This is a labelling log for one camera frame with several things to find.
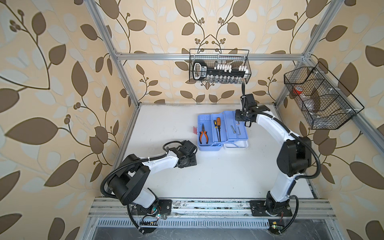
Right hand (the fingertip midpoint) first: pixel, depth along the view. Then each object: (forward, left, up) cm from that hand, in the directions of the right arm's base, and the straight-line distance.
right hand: (240, 116), depth 92 cm
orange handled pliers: (-2, +24, -15) cm, 29 cm away
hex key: (-7, +1, -5) cm, 8 cm away
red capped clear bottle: (+9, -34, +13) cm, 38 cm away
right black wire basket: (-9, -37, +17) cm, 41 cm away
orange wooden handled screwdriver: (+1, +13, -7) cm, 15 cm away
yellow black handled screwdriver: (-2, +15, -8) cm, 17 cm away
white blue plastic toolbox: (-14, +9, -4) cm, 17 cm away
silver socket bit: (-6, +5, -5) cm, 9 cm away
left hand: (-22, +29, -14) cm, 39 cm away
